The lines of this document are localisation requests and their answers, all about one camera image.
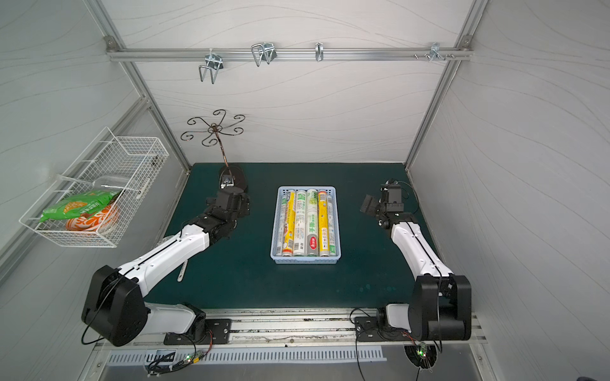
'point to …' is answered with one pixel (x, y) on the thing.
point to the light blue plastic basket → (322, 259)
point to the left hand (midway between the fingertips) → (230, 199)
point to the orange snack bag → (100, 221)
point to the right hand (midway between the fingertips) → (380, 203)
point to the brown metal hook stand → (214, 132)
